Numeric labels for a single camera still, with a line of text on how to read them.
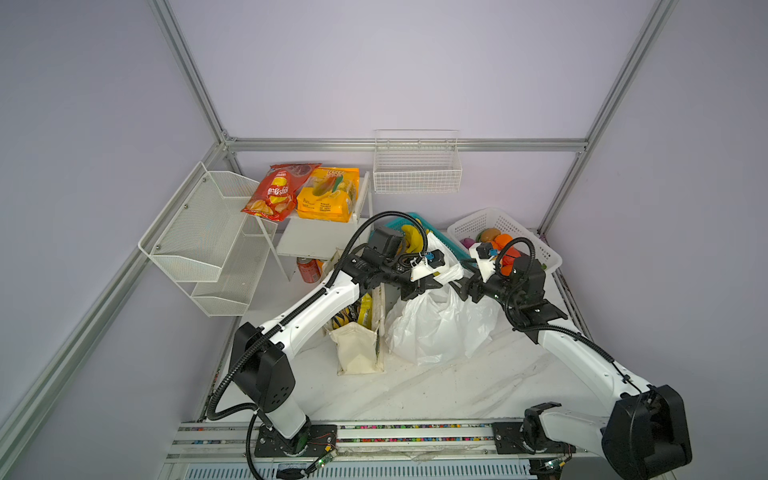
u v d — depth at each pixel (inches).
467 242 43.0
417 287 25.5
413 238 24.6
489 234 45.4
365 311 31.8
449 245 41.4
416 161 42.3
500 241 45.1
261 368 16.8
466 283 27.1
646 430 15.6
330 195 29.7
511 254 42.6
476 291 27.5
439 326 30.3
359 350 30.8
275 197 31.4
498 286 27.2
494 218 46.0
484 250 25.6
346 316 31.0
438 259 23.8
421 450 28.8
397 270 25.4
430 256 24.1
